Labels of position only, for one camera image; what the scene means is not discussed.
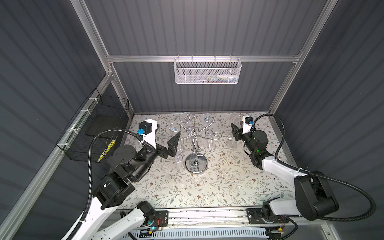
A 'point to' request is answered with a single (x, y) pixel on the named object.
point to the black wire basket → (99, 113)
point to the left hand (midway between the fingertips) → (169, 129)
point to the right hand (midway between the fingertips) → (238, 123)
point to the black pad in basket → (106, 122)
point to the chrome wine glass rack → (196, 163)
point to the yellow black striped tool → (110, 145)
